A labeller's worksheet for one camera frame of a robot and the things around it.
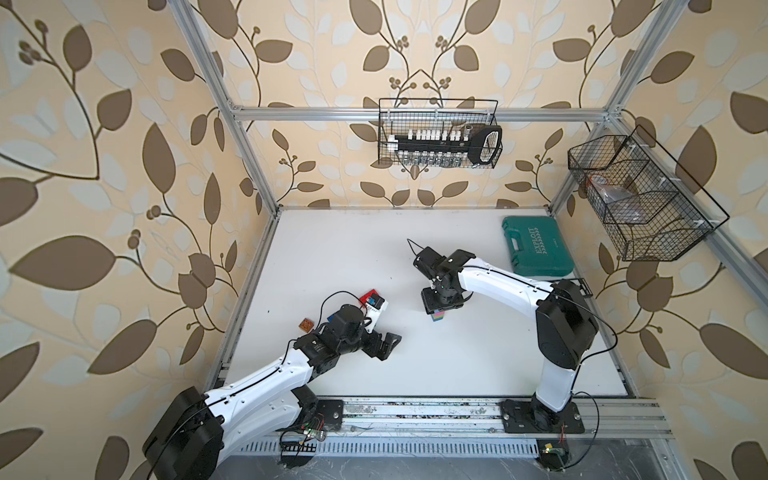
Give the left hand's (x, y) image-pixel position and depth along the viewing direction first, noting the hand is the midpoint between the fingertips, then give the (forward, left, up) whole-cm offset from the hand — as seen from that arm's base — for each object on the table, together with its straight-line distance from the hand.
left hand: (387, 329), depth 81 cm
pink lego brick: (+4, -14, +3) cm, 15 cm away
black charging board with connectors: (+17, -64, -6) cm, 66 cm away
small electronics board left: (-23, +17, -7) cm, 29 cm away
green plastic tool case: (+31, -51, -2) cm, 60 cm away
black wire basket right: (+22, -64, +28) cm, 73 cm away
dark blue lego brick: (+7, -16, -8) cm, 19 cm away
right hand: (+8, -14, -3) cm, 17 cm away
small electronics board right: (-27, -41, -10) cm, 50 cm away
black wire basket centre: (+57, +2, +27) cm, 63 cm away
